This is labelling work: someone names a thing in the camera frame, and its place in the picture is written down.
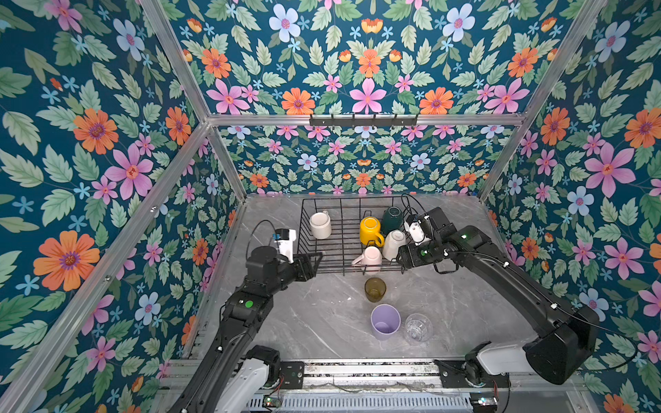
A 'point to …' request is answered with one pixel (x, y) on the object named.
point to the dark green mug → (392, 218)
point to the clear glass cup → (417, 329)
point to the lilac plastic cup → (385, 321)
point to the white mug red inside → (321, 224)
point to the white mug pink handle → (370, 261)
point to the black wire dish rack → (355, 235)
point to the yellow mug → (369, 231)
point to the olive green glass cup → (375, 289)
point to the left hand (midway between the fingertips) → (319, 255)
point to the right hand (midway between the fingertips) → (412, 251)
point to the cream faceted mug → (392, 243)
